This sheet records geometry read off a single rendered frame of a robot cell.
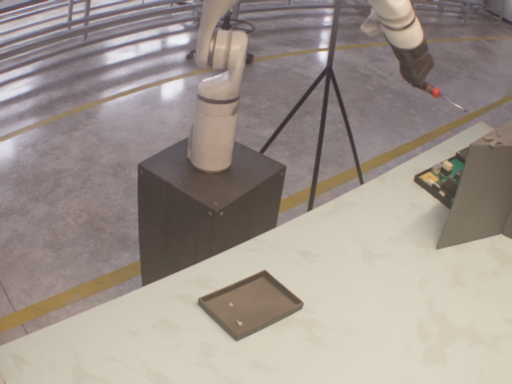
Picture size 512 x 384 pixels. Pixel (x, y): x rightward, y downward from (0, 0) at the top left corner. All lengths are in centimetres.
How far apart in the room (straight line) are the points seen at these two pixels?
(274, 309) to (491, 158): 42
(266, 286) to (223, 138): 50
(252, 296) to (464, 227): 39
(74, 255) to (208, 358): 169
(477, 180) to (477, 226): 11
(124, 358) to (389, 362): 34
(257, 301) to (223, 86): 53
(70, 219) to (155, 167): 130
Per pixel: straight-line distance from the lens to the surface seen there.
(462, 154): 120
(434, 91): 103
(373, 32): 92
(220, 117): 115
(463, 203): 87
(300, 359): 67
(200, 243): 120
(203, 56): 110
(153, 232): 132
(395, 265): 84
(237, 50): 109
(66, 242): 237
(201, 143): 119
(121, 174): 277
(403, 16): 84
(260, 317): 71
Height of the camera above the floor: 152
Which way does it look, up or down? 34 degrees down
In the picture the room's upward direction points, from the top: 8 degrees clockwise
